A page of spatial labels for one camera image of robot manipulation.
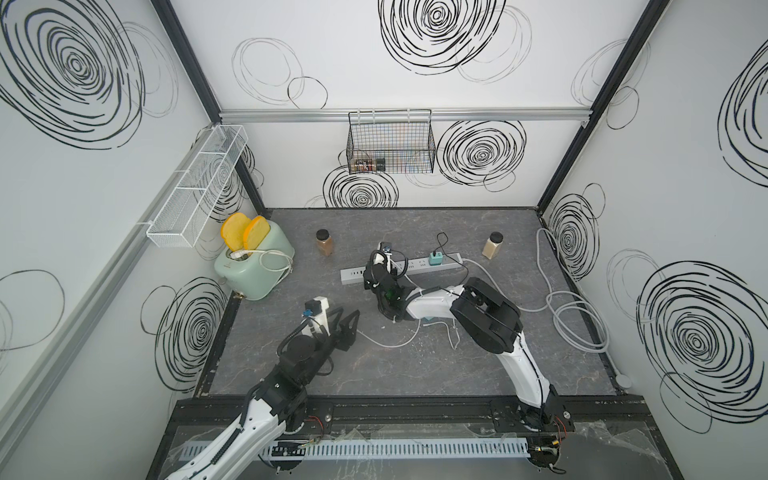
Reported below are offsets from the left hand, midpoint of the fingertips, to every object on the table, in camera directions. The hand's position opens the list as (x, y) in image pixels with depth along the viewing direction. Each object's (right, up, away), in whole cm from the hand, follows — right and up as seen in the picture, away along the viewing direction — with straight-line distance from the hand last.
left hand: (350, 312), depth 78 cm
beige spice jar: (+45, +17, +21) cm, 53 cm away
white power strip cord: (+63, +3, +19) cm, 66 cm away
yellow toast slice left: (-36, +22, +9) cm, 43 cm away
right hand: (+6, +11, +19) cm, 23 cm away
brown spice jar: (-12, +18, +22) cm, 31 cm away
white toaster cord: (-33, +15, +7) cm, 37 cm away
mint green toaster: (-28, +9, +7) cm, 30 cm away
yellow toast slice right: (-28, +21, +7) cm, 36 cm away
